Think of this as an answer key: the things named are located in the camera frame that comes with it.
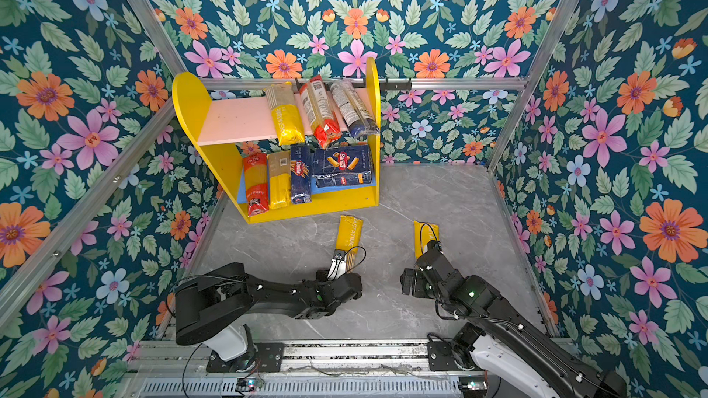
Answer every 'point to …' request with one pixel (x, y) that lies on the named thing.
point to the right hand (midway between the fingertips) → (412, 280)
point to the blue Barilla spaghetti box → (300, 174)
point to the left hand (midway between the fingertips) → (352, 274)
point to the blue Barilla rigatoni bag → (344, 166)
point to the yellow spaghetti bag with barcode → (278, 175)
